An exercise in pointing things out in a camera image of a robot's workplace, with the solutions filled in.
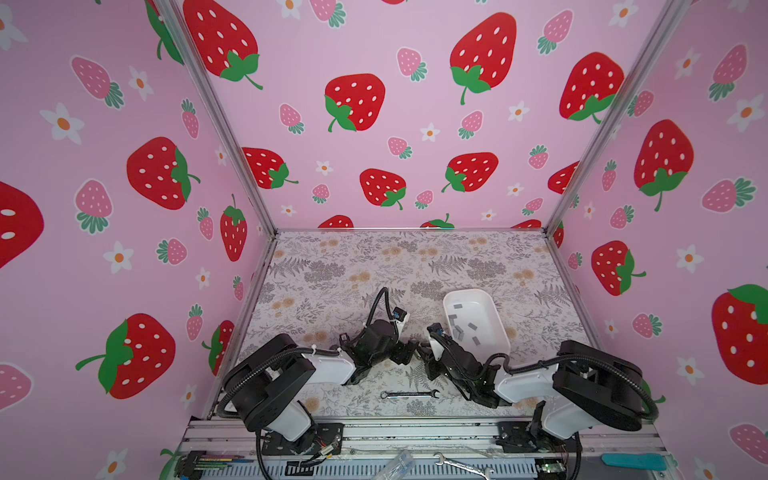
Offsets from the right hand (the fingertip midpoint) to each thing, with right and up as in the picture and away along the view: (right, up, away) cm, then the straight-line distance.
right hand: (416, 349), depth 85 cm
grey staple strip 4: (+15, +10, +14) cm, 23 cm away
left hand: (-2, +3, +3) cm, 5 cm away
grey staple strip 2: (+19, +1, +6) cm, 20 cm away
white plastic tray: (+19, +6, +11) cm, 23 cm away
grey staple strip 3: (+19, +5, +9) cm, 21 cm away
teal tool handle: (+56, -23, -14) cm, 62 cm away
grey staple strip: (+14, +4, +8) cm, 17 cm away
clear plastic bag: (-5, -23, -16) cm, 28 cm away
